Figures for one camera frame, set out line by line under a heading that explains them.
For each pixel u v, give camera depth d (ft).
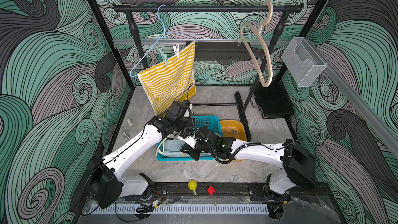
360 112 1.90
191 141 2.16
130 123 3.16
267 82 1.70
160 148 2.43
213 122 2.96
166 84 2.40
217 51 3.22
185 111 2.03
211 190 2.39
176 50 2.24
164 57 2.12
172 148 2.62
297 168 1.41
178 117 1.96
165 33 3.10
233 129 3.11
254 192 2.37
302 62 2.61
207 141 1.87
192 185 2.39
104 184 1.24
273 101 3.60
